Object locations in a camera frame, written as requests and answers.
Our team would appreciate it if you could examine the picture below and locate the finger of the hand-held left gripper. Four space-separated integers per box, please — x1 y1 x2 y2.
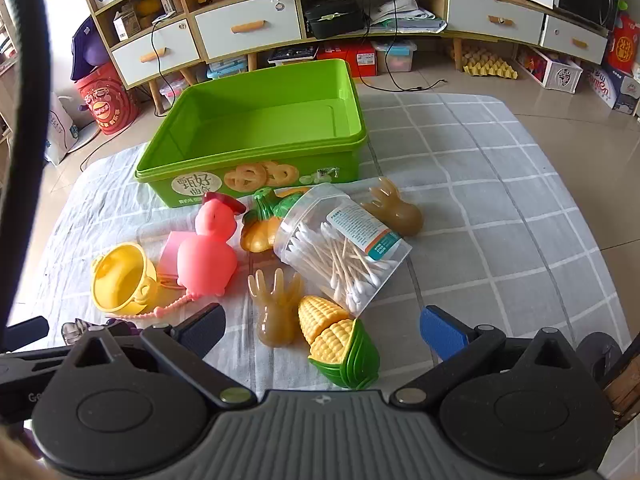
0 316 49 356

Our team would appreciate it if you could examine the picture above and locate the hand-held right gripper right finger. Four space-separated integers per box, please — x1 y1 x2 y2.
390 305 581 407

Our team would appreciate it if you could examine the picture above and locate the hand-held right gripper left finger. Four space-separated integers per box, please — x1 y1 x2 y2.
62 302 257 407

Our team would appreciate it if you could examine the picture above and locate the dark green striped toy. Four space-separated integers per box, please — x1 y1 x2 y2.
61 319 93 346

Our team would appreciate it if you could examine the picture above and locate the pink sticky note pad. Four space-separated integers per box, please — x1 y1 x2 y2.
157 231 188 281

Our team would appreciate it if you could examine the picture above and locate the toy corn with green husk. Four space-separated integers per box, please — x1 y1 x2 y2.
306 317 381 391

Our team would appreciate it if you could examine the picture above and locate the yellow toy pot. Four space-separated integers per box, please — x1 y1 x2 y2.
91 242 160 313

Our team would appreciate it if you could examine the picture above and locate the orange toy pumpkin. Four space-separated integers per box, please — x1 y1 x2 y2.
240 186 311 253

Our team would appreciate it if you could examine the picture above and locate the yellow toy corn piece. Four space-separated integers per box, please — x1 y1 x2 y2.
298 296 352 339

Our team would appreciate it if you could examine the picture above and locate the clear cotton swab jar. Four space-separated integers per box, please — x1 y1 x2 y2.
273 183 413 317

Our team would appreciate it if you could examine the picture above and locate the green plastic box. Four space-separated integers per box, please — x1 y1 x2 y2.
134 58 368 209

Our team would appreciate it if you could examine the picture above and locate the grey checked cloth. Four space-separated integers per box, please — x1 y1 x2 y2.
27 91 632 401

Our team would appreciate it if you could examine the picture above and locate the wooden stool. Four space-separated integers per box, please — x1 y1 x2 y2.
602 350 640 428

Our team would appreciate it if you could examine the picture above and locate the white plastic bag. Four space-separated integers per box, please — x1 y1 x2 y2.
44 92 96 166

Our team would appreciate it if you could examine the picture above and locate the red printed bucket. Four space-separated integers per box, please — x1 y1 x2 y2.
76 62 142 136

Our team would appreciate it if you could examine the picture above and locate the clear storage box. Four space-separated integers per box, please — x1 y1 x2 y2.
159 72 196 106
372 40 418 74

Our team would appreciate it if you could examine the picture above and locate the blue-lid storage box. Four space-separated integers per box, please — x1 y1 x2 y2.
206 55 249 82

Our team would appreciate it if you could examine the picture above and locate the yellow egg tray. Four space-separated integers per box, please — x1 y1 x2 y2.
452 39 519 81

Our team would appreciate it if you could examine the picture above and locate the white printed crate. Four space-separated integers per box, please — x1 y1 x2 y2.
516 45 585 95

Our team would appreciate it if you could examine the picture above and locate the red carton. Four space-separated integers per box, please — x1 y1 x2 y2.
316 42 378 79

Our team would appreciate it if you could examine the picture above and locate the black flat box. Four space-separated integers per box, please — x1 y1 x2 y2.
268 46 319 67

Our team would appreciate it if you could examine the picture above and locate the printed cardboard carton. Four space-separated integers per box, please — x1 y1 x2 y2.
585 66 640 115

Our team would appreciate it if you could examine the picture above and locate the small cardboard box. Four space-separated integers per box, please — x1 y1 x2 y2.
113 10 144 42

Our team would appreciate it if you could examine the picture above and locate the wooden television cabinet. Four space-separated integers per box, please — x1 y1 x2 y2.
192 0 623 73

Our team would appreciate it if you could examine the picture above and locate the red gift package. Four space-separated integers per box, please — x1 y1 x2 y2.
606 12 640 78

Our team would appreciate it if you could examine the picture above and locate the black bag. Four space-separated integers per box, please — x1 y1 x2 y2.
303 0 369 39

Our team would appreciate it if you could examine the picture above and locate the thick black cable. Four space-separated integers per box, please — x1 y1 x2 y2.
0 0 51 346

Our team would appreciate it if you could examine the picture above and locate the thin black power cable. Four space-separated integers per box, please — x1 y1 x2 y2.
150 14 176 103
357 0 448 93

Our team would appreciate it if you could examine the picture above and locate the white drawer with wooden handle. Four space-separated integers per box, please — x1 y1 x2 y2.
446 0 545 46
195 2 303 63
541 15 609 65
111 19 202 88

